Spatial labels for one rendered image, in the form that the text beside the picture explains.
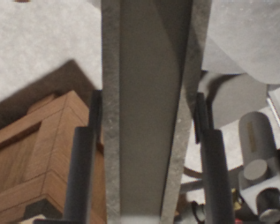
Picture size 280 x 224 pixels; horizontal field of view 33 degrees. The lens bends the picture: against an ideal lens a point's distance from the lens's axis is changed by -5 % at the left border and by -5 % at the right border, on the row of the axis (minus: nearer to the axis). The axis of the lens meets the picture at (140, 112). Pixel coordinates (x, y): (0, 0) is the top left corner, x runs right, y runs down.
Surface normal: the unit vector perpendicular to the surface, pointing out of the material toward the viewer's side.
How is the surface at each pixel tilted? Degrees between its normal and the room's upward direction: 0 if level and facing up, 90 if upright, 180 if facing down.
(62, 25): 0
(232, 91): 0
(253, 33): 35
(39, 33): 0
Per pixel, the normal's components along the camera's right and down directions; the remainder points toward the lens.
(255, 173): -0.54, -0.69
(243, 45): 0.27, 0.90
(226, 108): -0.05, 0.61
